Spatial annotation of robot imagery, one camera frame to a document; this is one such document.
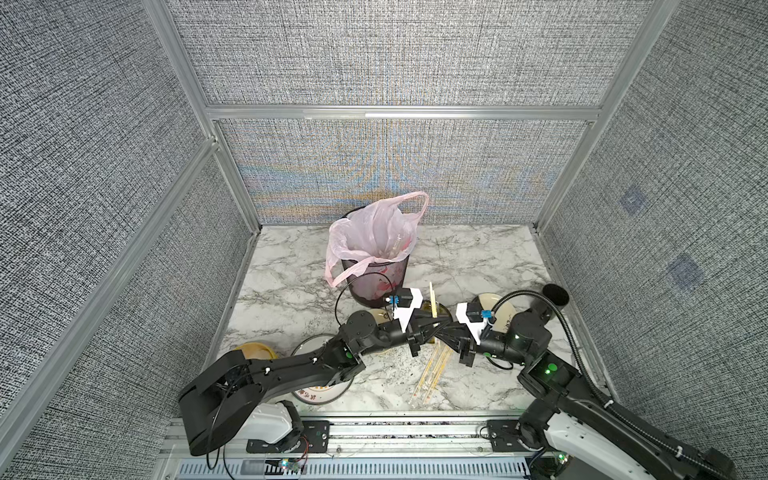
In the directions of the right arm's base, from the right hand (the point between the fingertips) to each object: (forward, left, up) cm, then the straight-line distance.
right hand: (434, 323), depth 65 cm
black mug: (+19, -42, -20) cm, 50 cm away
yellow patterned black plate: (+1, -1, +4) cm, 4 cm away
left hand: (0, -4, +2) cm, 4 cm away
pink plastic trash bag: (+34, +11, -8) cm, 37 cm away
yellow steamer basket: (+2, +46, -21) cm, 51 cm away
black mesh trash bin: (+19, +15, -12) cm, 27 cm away
